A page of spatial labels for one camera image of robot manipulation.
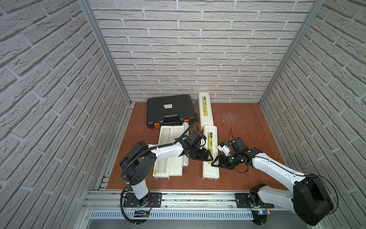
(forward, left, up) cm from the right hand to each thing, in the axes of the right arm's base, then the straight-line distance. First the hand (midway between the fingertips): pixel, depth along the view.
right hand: (217, 165), depth 80 cm
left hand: (+3, +4, 0) cm, 5 cm away
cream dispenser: (+38, +1, +2) cm, 38 cm away
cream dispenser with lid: (+1, +27, +1) cm, 27 cm away
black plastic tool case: (+44, +28, +1) cm, 52 cm away
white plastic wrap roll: (+6, +18, -1) cm, 19 cm away
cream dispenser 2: (-4, +5, +2) cm, 7 cm away
